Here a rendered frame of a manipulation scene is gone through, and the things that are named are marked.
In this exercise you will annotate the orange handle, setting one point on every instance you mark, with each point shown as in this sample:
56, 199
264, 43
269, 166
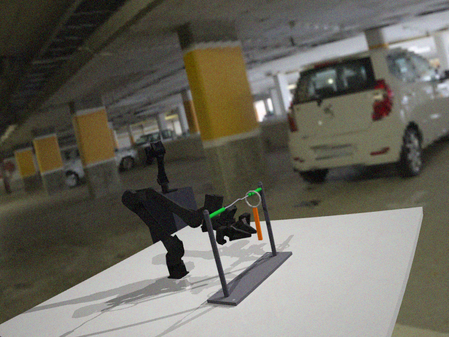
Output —
255, 214

